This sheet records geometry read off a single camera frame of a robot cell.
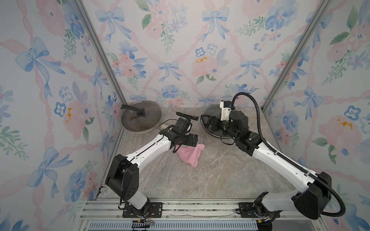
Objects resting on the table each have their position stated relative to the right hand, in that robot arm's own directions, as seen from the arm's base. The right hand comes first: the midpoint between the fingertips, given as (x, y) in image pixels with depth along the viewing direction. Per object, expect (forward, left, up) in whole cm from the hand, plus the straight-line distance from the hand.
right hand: (208, 116), depth 73 cm
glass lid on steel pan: (+20, +45, -22) cm, 53 cm away
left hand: (-2, +8, -17) cm, 19 cm away
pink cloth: (-10, +9, -23) cm, 27 cm away
